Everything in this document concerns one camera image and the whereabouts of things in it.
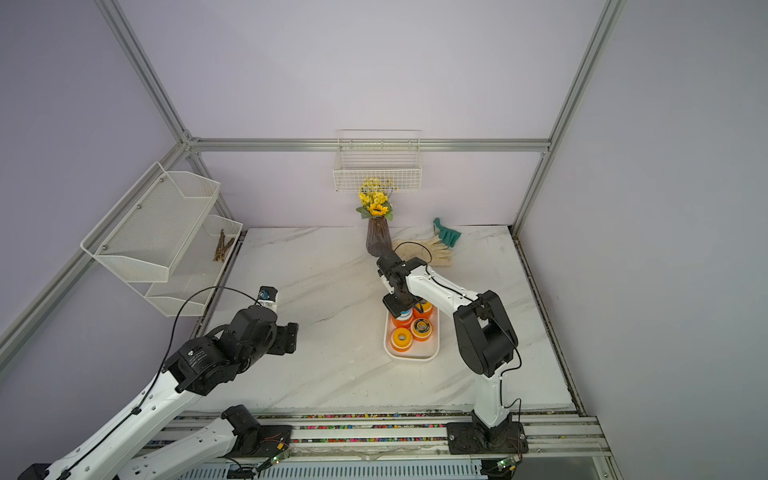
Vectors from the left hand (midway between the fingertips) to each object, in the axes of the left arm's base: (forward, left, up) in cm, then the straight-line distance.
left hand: (279, 330), depth 73 cm
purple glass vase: (+41, -23, -9) cm, 48 cm away
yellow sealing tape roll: (+5, -31, -16) cm, 35 cm away
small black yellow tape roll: (+9, -37, -16) cm, 41 cm away
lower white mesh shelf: (+22, +35, -8) cm, 42 cm away
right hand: (+14, -33, -14) cm, 38 cm away
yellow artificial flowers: (+42, -22, +9) cm, 49 cm away
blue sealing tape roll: (+11, -32, -12) cm, 36 cm away
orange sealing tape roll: (+10, -31, -16) cm, 36 cm away
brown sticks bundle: (+32, +28, -5) cm, 43 cm away
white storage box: (+3, -37, -18) cm, 41 cm away
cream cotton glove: (+43, -42, -18) cm, 63 cm away
